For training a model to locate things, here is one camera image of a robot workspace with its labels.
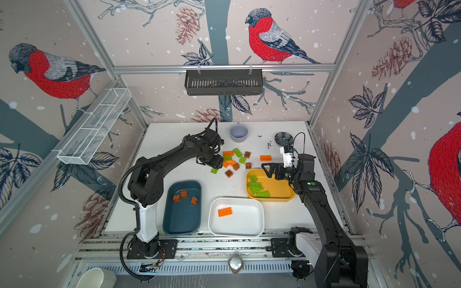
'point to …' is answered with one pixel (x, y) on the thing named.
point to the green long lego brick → (263, 194)
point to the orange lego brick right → (266, 158)
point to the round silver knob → (236, 263)
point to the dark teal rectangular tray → (182, 213)
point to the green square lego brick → (242, 160)
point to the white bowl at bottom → (93, 278)
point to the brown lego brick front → (228, 173)
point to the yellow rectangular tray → (280, 189)
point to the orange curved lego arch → (228, 162)
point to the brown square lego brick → (194, 200)
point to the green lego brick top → (238, 152)
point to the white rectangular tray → (233, 217)
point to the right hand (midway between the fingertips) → (269, 166)
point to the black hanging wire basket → (223, 81)
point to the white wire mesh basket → (81, 148)
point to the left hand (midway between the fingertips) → (217, 163)
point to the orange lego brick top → (228, 153)
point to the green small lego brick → (253, 178)
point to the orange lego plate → (224, 212)
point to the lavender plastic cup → (239, 133)
